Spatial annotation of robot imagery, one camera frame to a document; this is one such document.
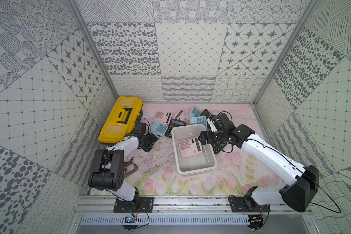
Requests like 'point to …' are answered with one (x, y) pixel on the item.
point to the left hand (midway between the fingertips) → (156, 139)
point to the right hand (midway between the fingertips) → (206, 139)
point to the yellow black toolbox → (126, 111)
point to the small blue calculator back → (194, 112)
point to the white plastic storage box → (201, 162)
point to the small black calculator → (173, 123)
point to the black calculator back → (206, 113)
